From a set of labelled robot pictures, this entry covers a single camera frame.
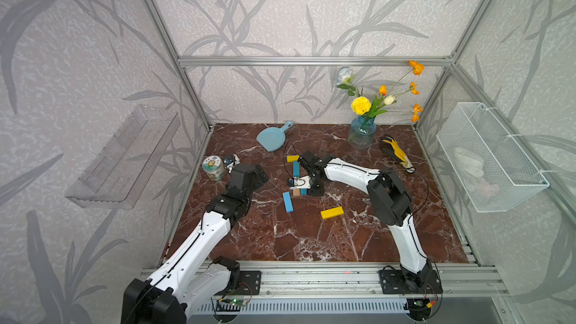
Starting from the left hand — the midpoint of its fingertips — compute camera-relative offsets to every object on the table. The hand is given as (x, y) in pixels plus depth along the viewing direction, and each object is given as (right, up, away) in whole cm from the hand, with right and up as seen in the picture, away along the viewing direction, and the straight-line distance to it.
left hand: (256, 171), depth 81 cm
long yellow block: (+29, -18, +8) cm, 35 cm away
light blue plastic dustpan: (+2, +13, +34) cm, 37 cm away
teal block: (+14, -2, +20) cm, 24 cm away
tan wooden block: (+14, -11, +14) cm, 23 cm away
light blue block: (+11, -14, +11) cm, 21 cm away
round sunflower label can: (-21, +1, +12) cm, 24 cm away
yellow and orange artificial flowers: (+51, +28, +12) cm, 59 cm away
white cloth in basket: (+75, +4, -5) cm, 75 cm away
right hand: (+21, -8, +16) cm, 28 cm away
